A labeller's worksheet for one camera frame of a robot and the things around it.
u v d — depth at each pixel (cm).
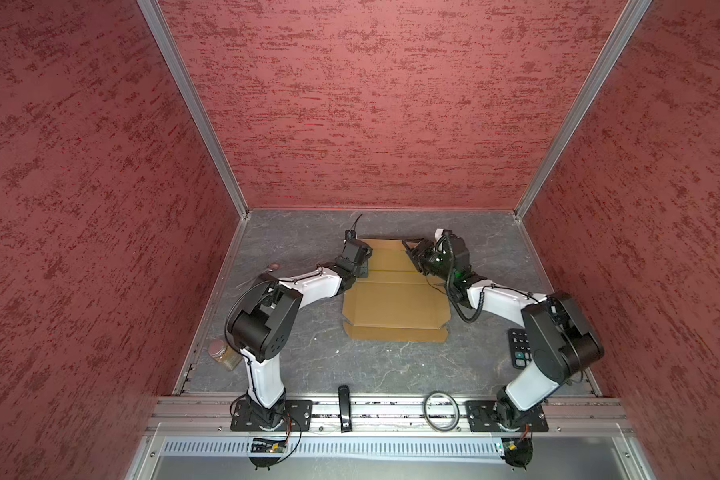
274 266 105
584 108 89
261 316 52
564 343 46
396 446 71
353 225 119
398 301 95
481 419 74
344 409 72
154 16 71
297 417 74
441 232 86
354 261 76
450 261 69
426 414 74
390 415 76
